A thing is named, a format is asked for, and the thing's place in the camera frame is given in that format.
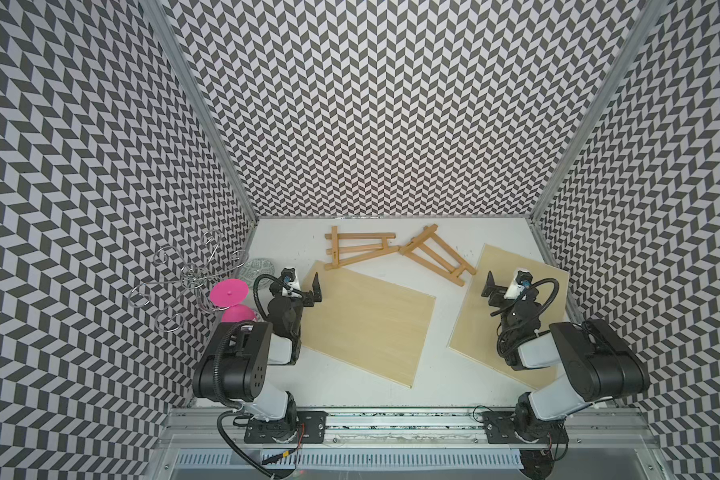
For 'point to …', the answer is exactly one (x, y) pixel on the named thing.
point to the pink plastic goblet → (228, 293)
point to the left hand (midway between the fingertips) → (301, 274)
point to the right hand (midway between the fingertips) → (504, 277)
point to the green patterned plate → (252, 268)
